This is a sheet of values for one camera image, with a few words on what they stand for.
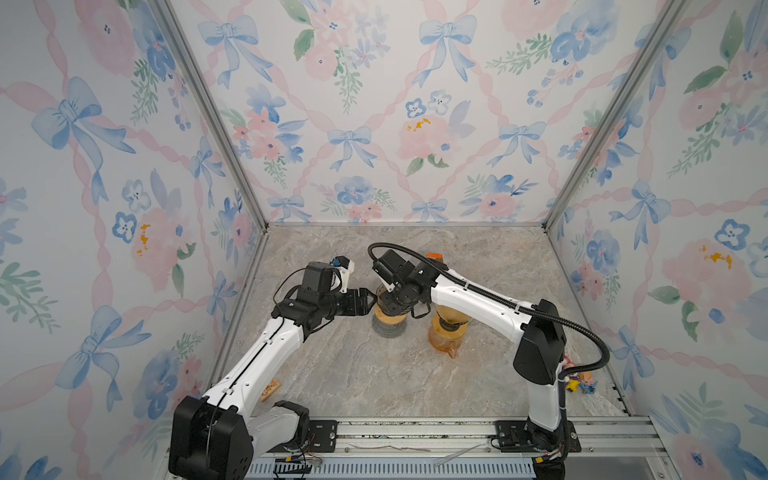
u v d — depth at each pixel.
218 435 0.39
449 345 0.90
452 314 0.56
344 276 0.73
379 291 0.75
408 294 0.59
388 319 0.84
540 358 0.52
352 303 0.70
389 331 0.88
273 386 0.81
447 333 0.82
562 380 0.54
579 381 0.80
